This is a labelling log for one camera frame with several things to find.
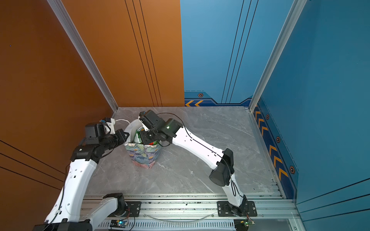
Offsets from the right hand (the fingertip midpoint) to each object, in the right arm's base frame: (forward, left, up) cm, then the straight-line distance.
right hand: (143, 136), depth 71 cm
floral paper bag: (-5, +2, -10) cm, 11 cm away
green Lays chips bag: (-3, -5, -1) cm, 6 cm away
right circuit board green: (-33, -49, -27) cm, 65 cm away
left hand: (+4, +9, -2) cm, 10 cm away
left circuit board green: (-33, +12, -28) cm, 45 cm away
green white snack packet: (+1, +4, -2) cm, 5 cm away
